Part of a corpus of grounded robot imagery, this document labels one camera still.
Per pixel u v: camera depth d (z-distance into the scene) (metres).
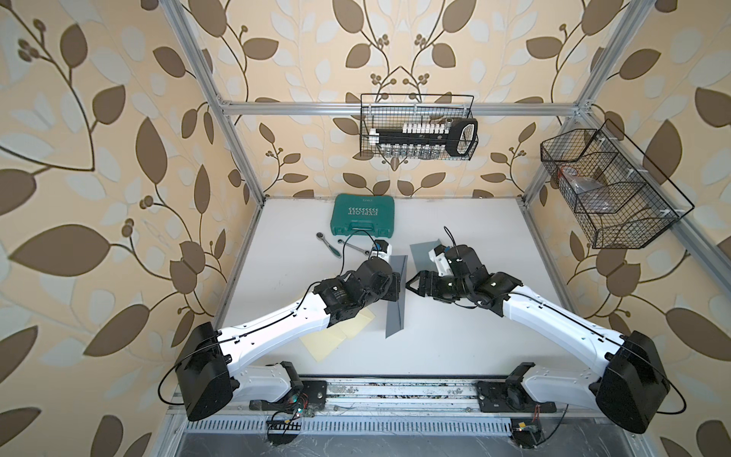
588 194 0.70
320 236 1.08
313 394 0.75
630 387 0.39
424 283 0.71
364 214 1.10
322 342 0.85
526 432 0.72
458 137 0.84
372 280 0.57
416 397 0.75
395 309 0.78
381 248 0.67
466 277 0.61
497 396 0.73
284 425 0.73
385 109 0.91
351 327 0.87
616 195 0.73
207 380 0.39
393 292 0.67
